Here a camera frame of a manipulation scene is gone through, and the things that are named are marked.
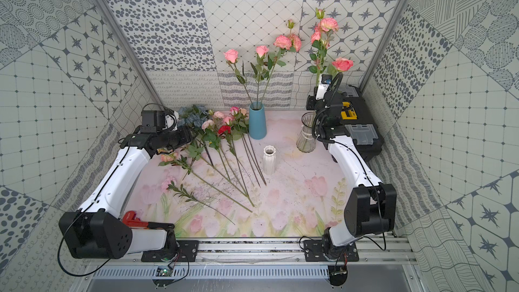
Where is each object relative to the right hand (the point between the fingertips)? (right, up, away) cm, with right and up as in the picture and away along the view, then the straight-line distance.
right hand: (315, 90), depth 80 cm
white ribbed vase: (-19, -29, +4) cm, 35 cm away
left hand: (-47, -18, 0) cm, 51 cm away
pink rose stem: (-23, +10, +9) cm, 27 cm away
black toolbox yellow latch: (+23, -13, +11) cm, 29 cm away
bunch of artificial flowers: (-44, -29, +21) cm, 57 cm away
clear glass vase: (0, -22, +21) cm, 31 cm away
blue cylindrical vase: (-25, -12, +19) cm, 33 cm away
